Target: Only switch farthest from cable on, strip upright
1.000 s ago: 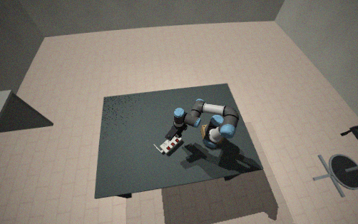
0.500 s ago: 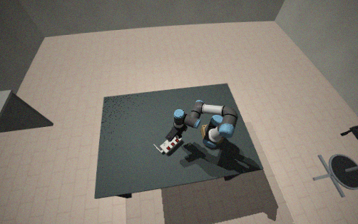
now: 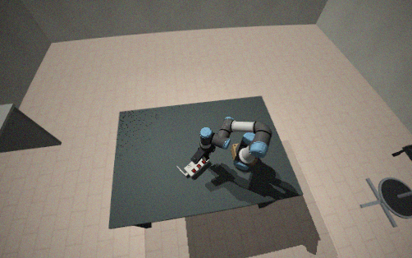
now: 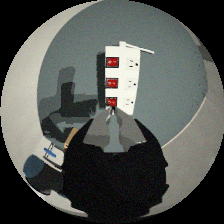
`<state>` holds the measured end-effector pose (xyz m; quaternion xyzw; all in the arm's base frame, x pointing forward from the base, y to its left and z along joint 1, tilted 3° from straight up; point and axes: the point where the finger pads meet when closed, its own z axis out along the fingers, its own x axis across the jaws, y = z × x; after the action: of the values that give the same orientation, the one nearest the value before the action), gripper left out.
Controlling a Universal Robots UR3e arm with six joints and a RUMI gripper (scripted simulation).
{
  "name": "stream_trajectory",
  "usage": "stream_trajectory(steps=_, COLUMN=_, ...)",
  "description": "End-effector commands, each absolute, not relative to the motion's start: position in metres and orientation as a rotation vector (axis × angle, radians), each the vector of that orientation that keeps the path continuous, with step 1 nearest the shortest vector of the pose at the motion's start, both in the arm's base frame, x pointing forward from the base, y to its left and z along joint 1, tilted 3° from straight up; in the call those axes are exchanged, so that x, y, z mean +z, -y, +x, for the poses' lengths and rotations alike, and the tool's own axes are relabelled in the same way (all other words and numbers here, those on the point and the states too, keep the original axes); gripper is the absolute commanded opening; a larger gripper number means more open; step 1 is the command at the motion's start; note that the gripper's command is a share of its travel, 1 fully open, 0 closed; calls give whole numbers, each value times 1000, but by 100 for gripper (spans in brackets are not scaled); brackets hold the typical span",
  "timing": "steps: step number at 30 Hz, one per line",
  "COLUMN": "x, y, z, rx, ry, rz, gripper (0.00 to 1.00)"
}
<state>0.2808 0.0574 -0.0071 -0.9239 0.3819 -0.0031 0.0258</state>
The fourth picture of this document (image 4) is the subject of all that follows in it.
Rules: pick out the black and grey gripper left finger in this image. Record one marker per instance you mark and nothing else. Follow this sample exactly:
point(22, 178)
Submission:
point(94, 133)

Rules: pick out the white power strip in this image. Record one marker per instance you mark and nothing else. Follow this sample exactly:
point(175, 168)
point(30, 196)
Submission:
point(121, 75)

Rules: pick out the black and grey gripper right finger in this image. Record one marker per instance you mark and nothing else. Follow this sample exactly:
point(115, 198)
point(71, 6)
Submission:
point(133, 133)

